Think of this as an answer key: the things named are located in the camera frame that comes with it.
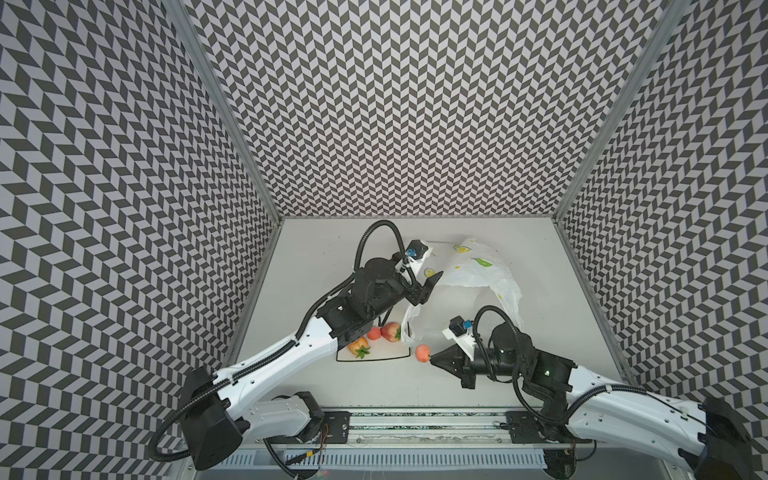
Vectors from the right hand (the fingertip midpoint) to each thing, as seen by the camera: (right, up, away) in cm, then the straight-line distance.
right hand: (435, 370), depth 69 cm
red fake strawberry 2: (-19, +1, +12) cm, 23 cm away
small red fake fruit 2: (-3, +4, -1) cm, 5 cm away
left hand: (-1, +25, 0) cm, 25 cm away
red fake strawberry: (-11, +5, +15) cm, 19 cm away
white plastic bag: (+12, +21, +9) cm, 26 cm away
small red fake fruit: (-16, +4, +16) cm, 23 cm away
